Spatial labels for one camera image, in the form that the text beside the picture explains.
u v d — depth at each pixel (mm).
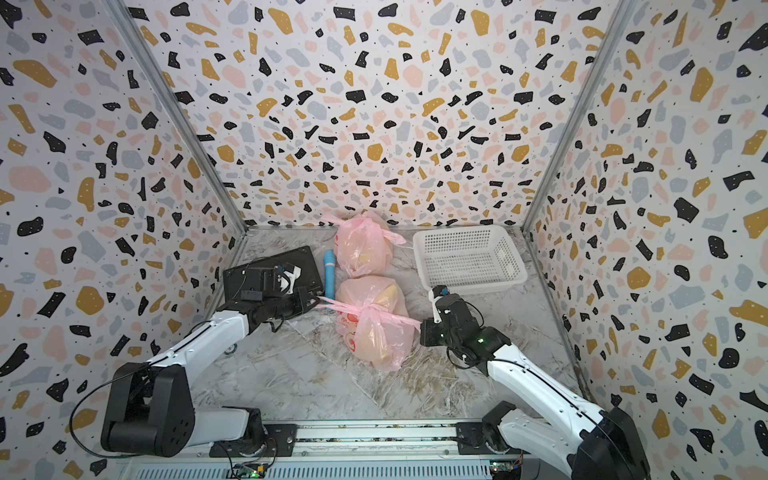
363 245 983
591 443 401
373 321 800
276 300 745
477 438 731
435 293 745
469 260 1130
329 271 1053
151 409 409
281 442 733
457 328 603
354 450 731
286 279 742
